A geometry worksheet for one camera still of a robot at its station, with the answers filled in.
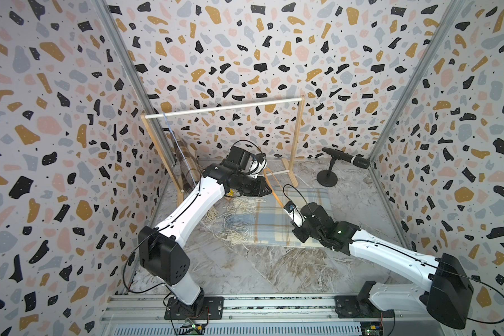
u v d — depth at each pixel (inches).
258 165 28.2
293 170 45.9
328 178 44.4
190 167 34.2
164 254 16.5
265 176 42.8
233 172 22.3
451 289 15.9
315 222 23.4
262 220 38.0
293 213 26.8
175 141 38.4
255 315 28.8
